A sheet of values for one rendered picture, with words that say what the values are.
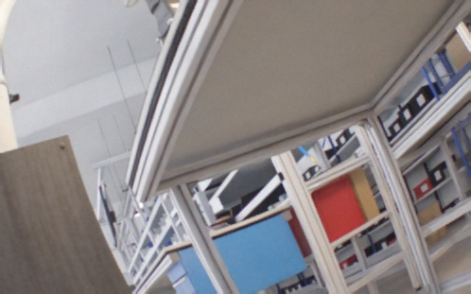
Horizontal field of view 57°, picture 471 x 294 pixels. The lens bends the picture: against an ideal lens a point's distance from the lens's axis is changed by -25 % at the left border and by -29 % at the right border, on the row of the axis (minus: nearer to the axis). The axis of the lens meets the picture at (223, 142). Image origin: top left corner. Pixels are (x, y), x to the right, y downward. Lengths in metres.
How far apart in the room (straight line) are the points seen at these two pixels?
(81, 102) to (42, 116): 0.64
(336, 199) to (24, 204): 2.37
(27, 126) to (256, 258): 4.55
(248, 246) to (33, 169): 2.00
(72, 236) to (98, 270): 0.06
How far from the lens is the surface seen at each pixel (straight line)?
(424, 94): 5.67
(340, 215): 2.89
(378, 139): 1.80
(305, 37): 1.13
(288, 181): 2.69
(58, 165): 0.72
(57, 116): 6.65
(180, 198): 1.49
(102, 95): 6.78
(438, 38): 1.49
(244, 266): 2.59
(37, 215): 0.69
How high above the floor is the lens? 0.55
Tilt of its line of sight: 16 degrees up
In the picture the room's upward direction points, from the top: 25 degrees counter-clockwise
